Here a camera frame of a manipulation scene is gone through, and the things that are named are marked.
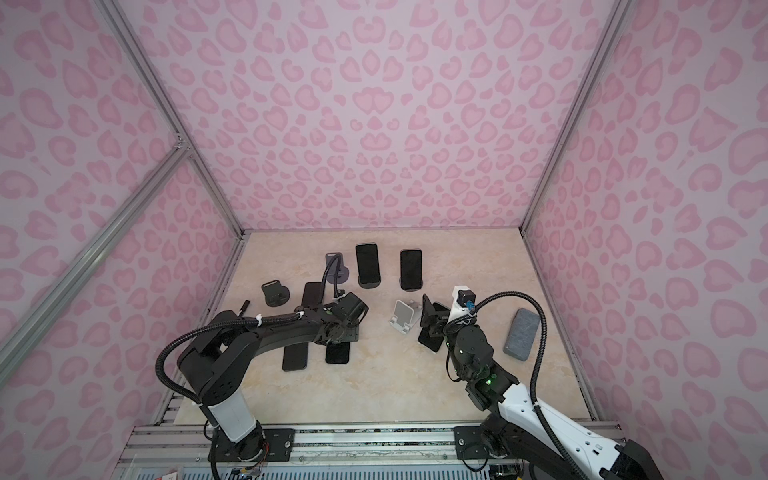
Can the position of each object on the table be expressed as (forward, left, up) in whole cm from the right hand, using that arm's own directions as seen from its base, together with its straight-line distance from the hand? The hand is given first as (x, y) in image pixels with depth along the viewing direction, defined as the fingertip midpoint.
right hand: (438, 294), depth 75 cm
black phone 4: (-7, +28, -22) cm, 36 cm away
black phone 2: (+19, +21, -13) cm, 31 cm away
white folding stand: (+2, +8, -16) cm, 18 cm away
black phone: (-9, +40, -22) cm, 47 cm away
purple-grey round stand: (+17, +32, -13) cm, 39 cm away
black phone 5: (-4, 0, -21) cm, 22 cm away
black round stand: (+11, +50, -18) cm, 55 cm away
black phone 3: (+13, +40, -22) cm, 48 cm away
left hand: (0, +27, -22) cm, 35 cm away
